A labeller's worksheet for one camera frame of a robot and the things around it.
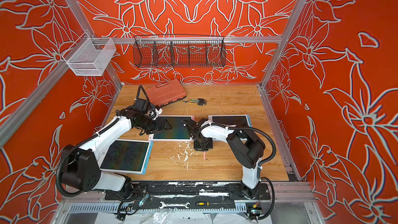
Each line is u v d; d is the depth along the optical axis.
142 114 0.71
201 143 0.74
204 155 0.84
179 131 0.95
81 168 0.41
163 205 0.70
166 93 1.08
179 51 1.00
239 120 1.00
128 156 0.84
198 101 1.07
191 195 0.73
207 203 0.70
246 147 0.48
